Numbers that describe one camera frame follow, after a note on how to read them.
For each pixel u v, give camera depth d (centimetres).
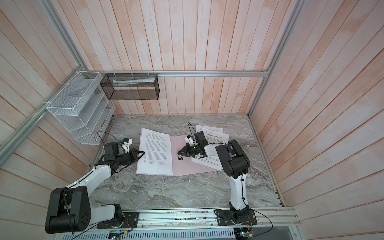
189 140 95
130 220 73
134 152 78
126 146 76
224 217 73
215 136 107
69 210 41
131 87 107
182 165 93
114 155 69
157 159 90
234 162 55
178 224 73
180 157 96
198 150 81
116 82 90
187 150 86
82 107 73
